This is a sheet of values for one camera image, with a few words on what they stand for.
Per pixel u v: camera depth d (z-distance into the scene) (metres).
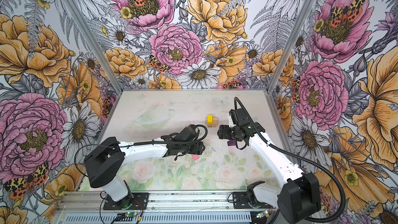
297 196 0.39
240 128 0.61
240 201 0.74
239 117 0.63
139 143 0.54
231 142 0.93
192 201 0.76
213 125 1.00
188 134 0.68
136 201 0.73
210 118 1.01
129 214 0.71
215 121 1.01
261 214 0.72
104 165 0.45
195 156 0.89
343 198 0.38
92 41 0.92
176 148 0.65
